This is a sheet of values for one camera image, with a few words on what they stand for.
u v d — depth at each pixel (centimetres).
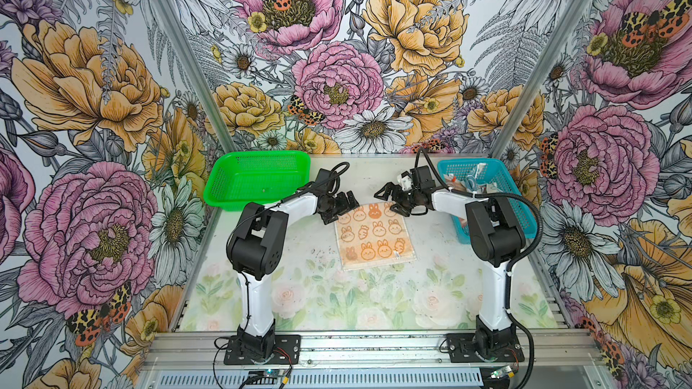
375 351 76
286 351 73
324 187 80
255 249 53
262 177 117
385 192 94
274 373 71
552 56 89
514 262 56
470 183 104
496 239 57
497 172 106
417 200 83
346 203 90
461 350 74
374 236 97
